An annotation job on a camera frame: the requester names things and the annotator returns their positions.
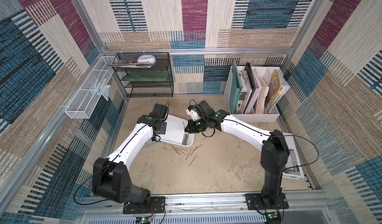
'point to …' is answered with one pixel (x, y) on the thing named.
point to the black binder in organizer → (250, 78)
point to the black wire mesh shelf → (138, 89)
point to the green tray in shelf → (146, 76)
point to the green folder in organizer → (236, 86)
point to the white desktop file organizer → (253, 110)
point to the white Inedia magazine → (293, 169)
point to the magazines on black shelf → (130, 63)
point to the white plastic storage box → (175, 129)
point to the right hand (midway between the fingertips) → (184, 129)
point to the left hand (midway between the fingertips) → (156, 126)
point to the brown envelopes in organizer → (278, 87)
